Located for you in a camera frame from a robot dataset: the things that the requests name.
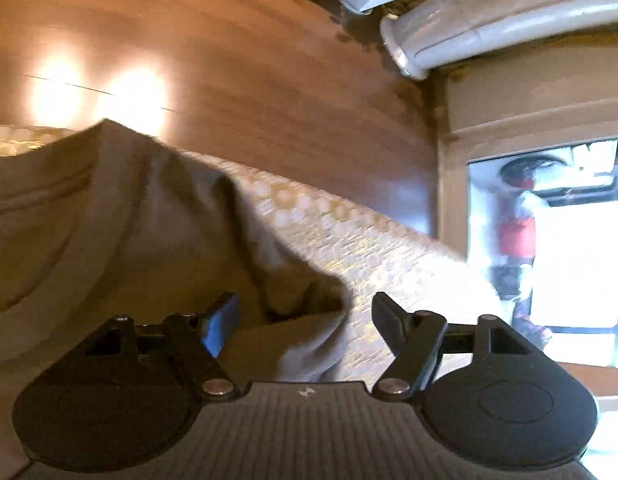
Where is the grey sweatshirt garment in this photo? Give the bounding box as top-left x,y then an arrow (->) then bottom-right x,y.
0,120 -> 351,479

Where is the beige patterned round rug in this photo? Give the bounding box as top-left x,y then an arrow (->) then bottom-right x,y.
0,127 -> 501,382

